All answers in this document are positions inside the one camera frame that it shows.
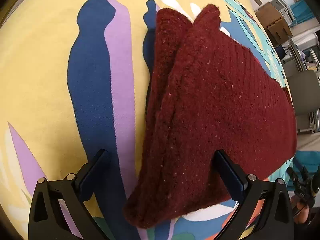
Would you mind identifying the white storage crate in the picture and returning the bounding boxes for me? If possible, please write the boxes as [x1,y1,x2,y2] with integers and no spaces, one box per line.
[270,0,297,26]

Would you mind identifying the dark red knitted sweater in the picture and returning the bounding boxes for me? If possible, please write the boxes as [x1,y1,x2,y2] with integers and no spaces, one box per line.
[124,4,297,229]

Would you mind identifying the brown cardboard box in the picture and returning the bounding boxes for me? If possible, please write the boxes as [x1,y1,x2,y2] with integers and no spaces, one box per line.
[255,2,292,47]

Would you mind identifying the grey chair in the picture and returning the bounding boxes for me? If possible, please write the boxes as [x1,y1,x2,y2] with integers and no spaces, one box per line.
[287,70,320,116]

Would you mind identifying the person's right hand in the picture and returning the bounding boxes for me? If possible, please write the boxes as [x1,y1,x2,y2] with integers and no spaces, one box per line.
[291,195,319,229]

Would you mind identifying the teal curtain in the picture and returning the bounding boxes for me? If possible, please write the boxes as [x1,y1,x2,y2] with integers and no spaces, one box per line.
[290,0,315,19]

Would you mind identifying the colourful dinosaur print bedsheet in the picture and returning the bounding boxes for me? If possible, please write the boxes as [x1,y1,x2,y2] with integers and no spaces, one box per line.
[1,0,290,239]

